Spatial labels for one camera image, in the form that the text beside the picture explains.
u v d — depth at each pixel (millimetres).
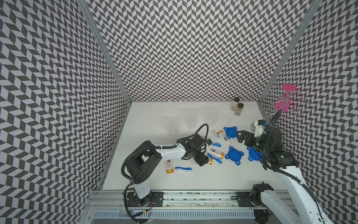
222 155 881
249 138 645
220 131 986
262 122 650
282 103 773
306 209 400
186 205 721
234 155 891
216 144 937
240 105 1031
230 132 1019
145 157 514
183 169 825
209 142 788
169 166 824
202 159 769
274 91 1038
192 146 696
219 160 865
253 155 857
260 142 619
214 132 990
